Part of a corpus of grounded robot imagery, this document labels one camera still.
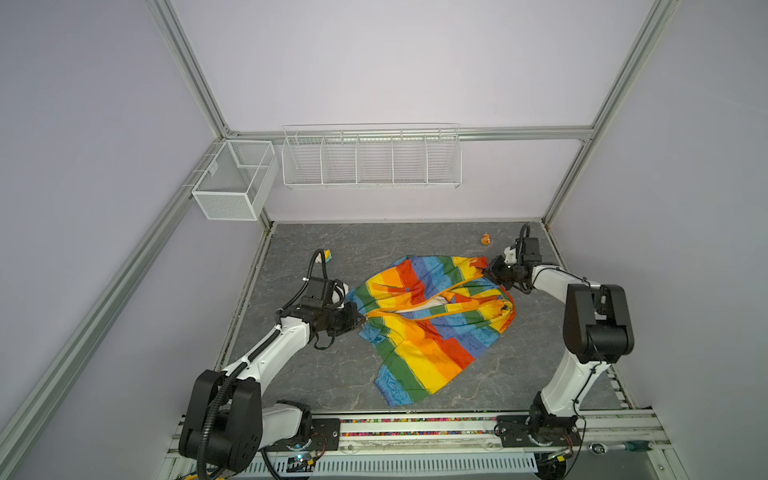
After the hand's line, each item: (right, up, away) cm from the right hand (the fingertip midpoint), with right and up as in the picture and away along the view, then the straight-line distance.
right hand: (483, 271), depth 99 cm
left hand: (-38, -13, -15) cm, 43 cm away
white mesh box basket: (-83, +31, +3) cm, 89 cm away
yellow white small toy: (-54, +5, +7) cm, 55 cm away
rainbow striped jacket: (-18, -14, -5) cm, 23 cm away
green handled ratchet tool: (+19, -40, -29) cm, 53 cm away
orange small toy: (+5, +11, +13) cm, 18 cm away
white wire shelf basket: (-41, +39, +2) cm, 57 cm away
